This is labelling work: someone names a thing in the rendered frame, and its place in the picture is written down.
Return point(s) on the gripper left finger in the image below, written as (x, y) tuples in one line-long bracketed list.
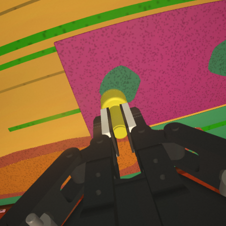
[(98, 176)]

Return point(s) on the green rest block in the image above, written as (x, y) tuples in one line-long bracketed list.
[(219, 60), (121, 79)]

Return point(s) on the magenta speckled mat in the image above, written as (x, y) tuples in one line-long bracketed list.
[(167, 53)]

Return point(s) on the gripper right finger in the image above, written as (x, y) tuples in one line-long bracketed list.
[(155, 162)]

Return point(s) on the yellow cylindrical test weight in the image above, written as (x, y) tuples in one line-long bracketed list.
[(118, 117)]

